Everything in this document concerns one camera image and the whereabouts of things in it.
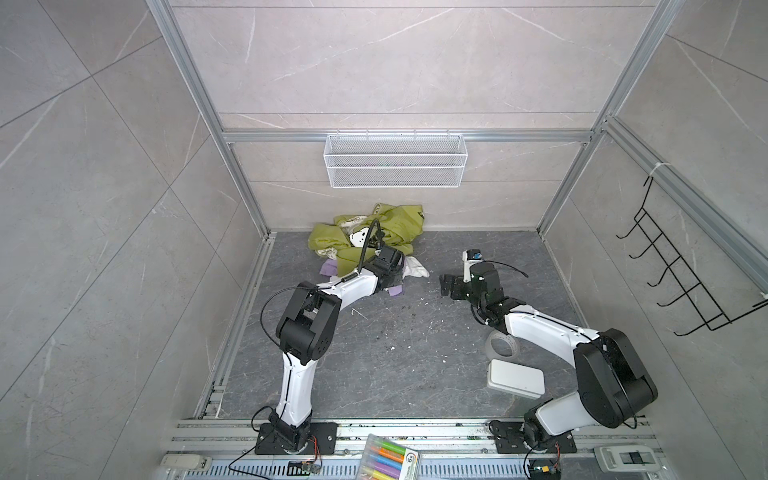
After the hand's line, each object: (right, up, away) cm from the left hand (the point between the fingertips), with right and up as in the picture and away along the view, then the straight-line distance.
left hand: (394, 269), depth 100 cm
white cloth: (+7, 0, +6) cm, 10 cm away
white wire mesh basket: (-1, +37, +1) cm, 37 cm away
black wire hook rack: (+65, -3, -37) cm, 74 cm away
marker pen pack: (-2, -44, -30) cm, 54 cm away
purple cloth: (-24, 0, +6) cm, 24 cm away
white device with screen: (+51, -43, -32) cm, 73 cm away
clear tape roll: (+33, -23, -10) cm, 41 cm away
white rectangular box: (+34, -29, -21) cm, 49 cm away
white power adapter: (-48, -43, -33) cm, 72 cm away
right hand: (+18, -1, -9) cm, 20 cm away
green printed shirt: (-14, +10, +1) cm, 17 cm away
